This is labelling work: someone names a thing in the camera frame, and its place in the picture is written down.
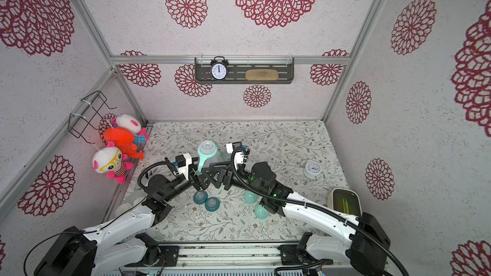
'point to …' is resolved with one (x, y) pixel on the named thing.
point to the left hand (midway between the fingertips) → (213, 163)
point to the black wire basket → (92, 105)
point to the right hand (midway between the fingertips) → (205, 168)
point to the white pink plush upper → (127, 122)
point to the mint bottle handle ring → (206, 149)
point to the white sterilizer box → (344, 200)
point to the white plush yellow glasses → (110, 160)
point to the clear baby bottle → (216, 156)
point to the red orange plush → (124, 139)
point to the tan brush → (261, 75)
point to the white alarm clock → (312, 169)
